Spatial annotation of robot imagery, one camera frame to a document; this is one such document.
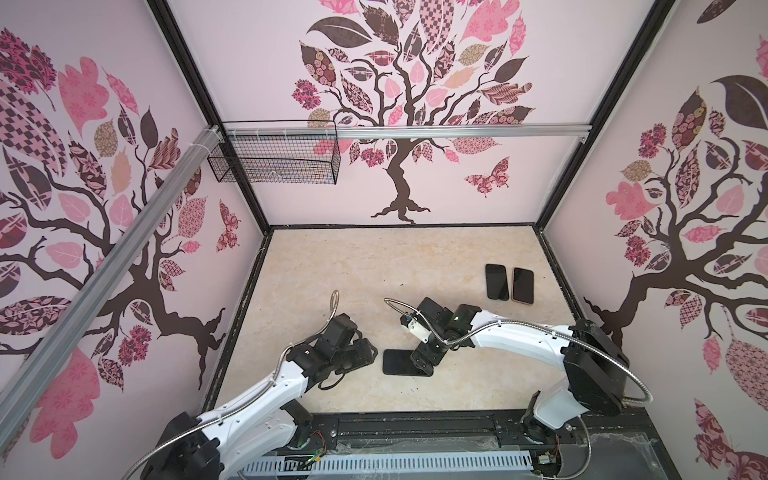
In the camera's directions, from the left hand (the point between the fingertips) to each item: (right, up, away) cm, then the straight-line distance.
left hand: (371, 360), depth 81 cm
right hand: (+15, +3, +3) cm, 15 cm away
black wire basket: (-31, +63, +14) cm, 71 cm away
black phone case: (+8, -3, +4) cm, 9 cm away
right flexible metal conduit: (+18, +12, -23) cm, 31 cm away
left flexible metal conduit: (-17, +6, -35) cm, 39 cm away
